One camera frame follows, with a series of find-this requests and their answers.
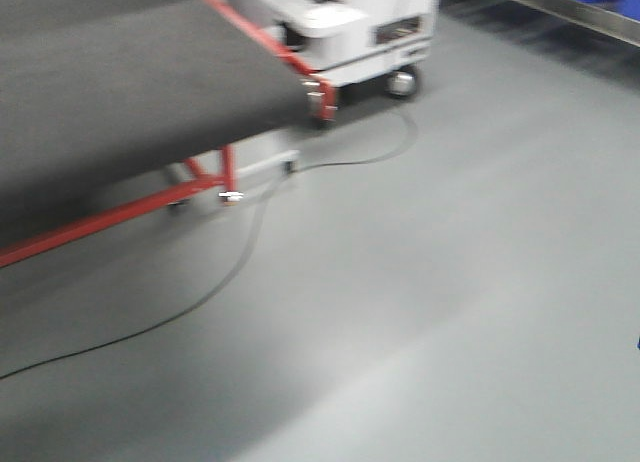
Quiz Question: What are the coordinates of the white wheeled machine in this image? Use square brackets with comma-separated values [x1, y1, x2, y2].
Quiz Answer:
[224, 0, 444, 102]

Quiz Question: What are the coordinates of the black floor cable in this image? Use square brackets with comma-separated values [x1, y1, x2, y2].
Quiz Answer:
[0, 109, 419, 381]

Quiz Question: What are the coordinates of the steel rack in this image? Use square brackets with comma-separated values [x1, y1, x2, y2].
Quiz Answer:
[457, 0, 640, 49]

